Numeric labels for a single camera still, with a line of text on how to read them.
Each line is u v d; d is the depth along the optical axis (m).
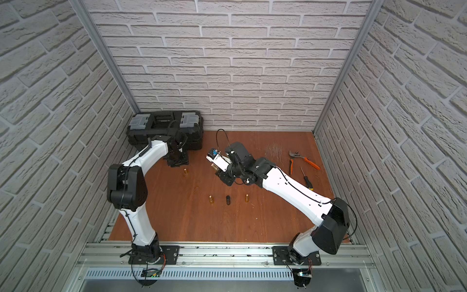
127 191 0.51
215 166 0.71
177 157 0.81
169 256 0.73
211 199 0.86
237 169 0.60
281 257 0.74
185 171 0.98
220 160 0.62
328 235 0.39
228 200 0.85
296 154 1.07
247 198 0.87
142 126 0.97
